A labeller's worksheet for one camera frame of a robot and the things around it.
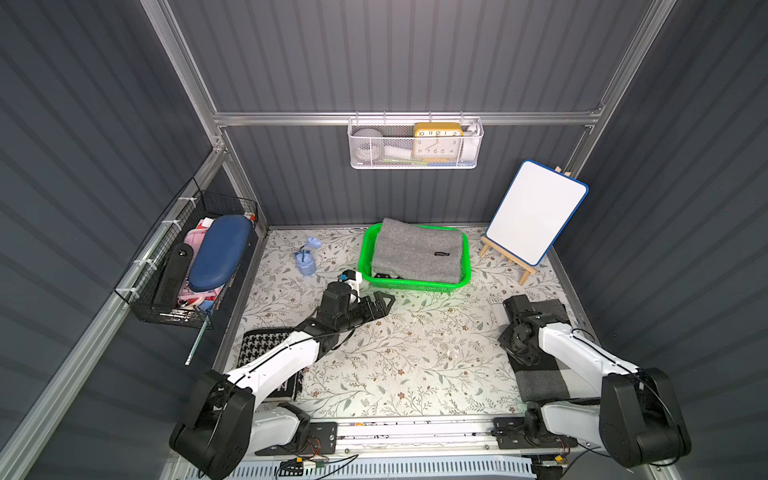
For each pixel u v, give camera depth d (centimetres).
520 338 65
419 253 100
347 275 77
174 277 63
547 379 81
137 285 60
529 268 99
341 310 67
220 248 67
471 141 85
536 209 86
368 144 83
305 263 102
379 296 74
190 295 65
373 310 74
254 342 85
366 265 98
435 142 89
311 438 73
